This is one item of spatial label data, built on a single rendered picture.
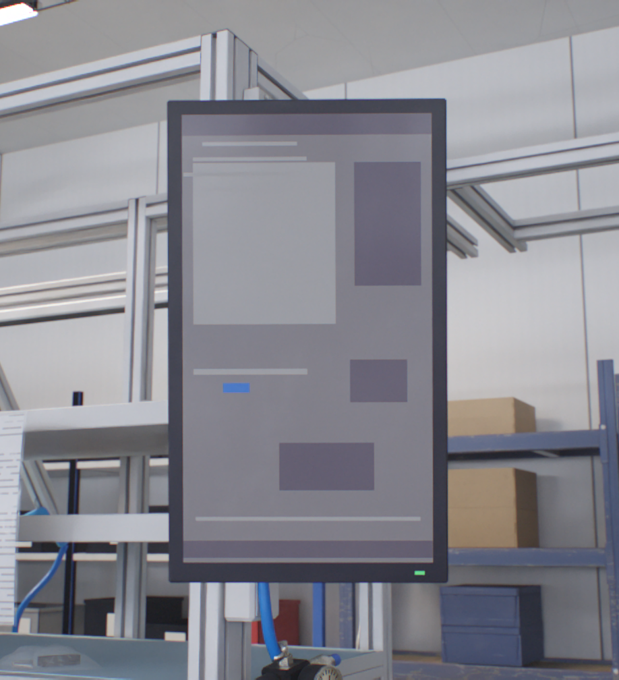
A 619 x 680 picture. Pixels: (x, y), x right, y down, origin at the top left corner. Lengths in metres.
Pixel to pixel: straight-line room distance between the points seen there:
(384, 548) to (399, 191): 0.38
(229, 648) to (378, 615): 0.53
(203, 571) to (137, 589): 1.02
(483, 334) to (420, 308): 3.77
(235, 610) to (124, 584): 0.80
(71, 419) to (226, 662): 0.47
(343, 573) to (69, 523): 0.62
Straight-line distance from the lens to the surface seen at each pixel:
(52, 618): 5.40
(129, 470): 2.17
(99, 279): 2.92
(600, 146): 1.99
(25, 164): 6.56
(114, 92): 1.66
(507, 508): 4.26
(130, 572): 2.14
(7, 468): 1.58
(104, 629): 5.08
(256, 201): 1.11
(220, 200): 1.11
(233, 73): 1.56
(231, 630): 1.41
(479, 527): 4.29
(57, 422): 1.66
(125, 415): 1.59
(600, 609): 4.67
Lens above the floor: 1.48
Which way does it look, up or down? 11 degrees up
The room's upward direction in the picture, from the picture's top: straight up
